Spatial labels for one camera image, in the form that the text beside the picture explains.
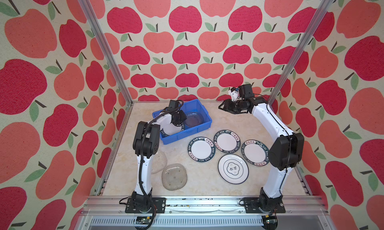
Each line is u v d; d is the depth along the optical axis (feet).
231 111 2.63
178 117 3.04
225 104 2.68
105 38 2.84
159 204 2.46
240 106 2.45
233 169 2.83
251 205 2.41
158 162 2.94
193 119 3.55
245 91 2.31
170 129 3.39
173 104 2.82
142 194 2.06
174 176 2.75
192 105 3.66
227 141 3.25
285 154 1.66
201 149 3.08
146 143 1.91
